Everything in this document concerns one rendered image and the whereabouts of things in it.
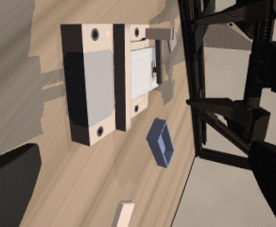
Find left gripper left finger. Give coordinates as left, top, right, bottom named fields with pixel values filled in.
left=0, top=143, right=42, bottom=227

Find blue rectangular tray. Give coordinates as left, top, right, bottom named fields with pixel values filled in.
left=147, top=118, right=174, bottom=168

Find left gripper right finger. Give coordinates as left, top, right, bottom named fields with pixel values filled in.
left=248, top=140, right=276, bottom=218

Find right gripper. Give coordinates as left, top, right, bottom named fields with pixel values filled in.
left=186, top=0, right=276, bottom=145

